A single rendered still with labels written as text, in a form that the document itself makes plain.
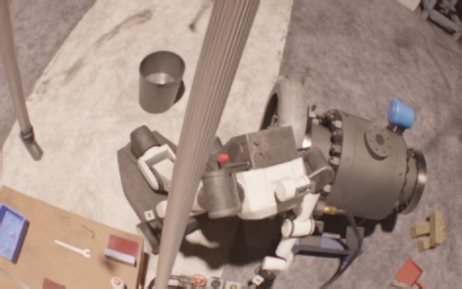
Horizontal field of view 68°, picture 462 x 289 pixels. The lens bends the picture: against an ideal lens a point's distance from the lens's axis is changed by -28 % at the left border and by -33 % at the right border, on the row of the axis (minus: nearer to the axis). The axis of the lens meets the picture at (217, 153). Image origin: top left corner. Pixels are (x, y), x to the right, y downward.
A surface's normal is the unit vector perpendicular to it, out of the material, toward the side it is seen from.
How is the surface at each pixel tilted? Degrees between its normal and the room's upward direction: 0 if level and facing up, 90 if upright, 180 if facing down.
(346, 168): 39
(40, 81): 0
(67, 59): 0
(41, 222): 0
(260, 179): 27
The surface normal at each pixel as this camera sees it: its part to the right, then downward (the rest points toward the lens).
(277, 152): 0.42, -0.09
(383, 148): 0.18, -0.50
